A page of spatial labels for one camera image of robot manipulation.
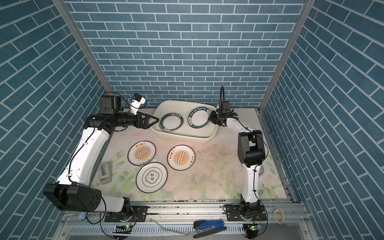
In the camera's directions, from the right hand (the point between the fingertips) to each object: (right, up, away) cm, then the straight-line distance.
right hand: (207, 116), depth 101 cm
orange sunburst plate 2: (-43, -24, -5) cm, 50 cm away
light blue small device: (-61, -49, -31) cm, 84 cm away
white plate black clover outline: (-33, -36, -16) cm, 51 cm away
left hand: (-28, -2, -29) cm, 40 cm away
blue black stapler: (-3, -53, -33) cm, 63 cm away
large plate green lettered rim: (-6, -1, +6) cm, 9 cm away
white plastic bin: (-15, -13, +6) cm, 21 cm away
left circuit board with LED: (-41, -57, -29) cm, 76 cm away
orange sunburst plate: (-17, -27, -8) cm, 32 cm away
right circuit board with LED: (+20, -57, -30) cm, 67 cm away
